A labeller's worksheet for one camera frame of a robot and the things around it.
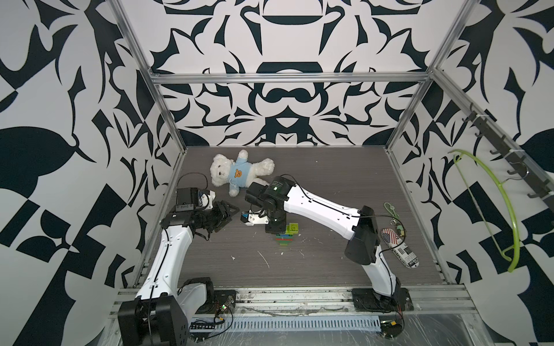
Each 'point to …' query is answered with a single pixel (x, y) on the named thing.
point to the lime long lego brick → (288, 230)
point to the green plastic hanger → (503, 254)
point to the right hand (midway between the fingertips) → (274, 221)
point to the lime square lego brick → (293, 228)
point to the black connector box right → (390, 329)
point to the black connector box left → (200, 325)
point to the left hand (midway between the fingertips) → (233, 210)
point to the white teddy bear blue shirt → (239, 173)
